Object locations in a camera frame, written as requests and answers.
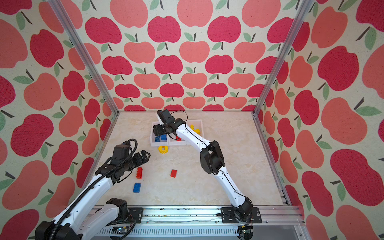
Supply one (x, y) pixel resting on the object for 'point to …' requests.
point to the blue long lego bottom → (136, 188)
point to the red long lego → (139, 172)
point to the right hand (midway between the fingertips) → (160, 128)
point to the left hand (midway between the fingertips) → (147, 157)
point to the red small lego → (173, 173)
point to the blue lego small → (157, 139)
